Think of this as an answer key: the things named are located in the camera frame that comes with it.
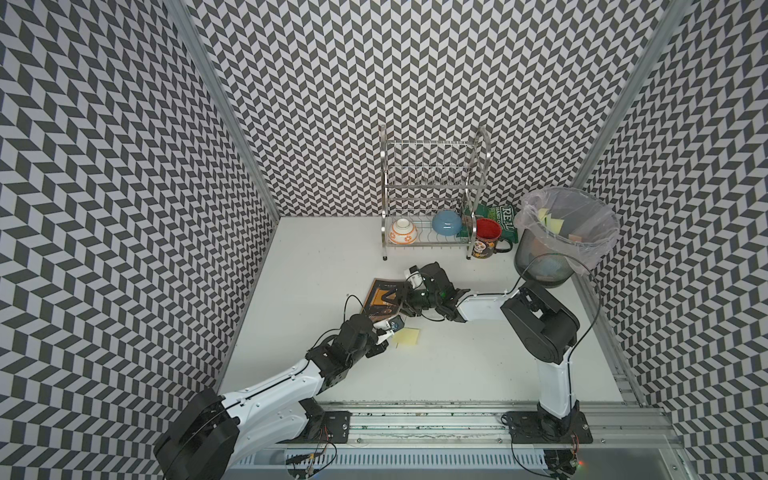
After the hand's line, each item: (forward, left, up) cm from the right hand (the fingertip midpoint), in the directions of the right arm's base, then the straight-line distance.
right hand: (386, 304), depth 89 cm
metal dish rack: (+46, -16, +4) cm, 49 cm away
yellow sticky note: (-8, -6, -6) cm, 11 cm away
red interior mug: (+28, -36, -1) cm, 46 cm away
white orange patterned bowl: (+26, -5, +4) cm, 27 cm away
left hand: (-6, +2, +1) cm, 6 cm away
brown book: (0, 0, +2) cm, 2 cm away
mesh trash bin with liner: (+23, -59, +5) cm, 64 cm away
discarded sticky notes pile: (+24, -56, +8) cm, 61 cm away
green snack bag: (+40, -45, -2) cm, 60 cm away
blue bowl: (+33, -22, 0) cm, 39 cm away
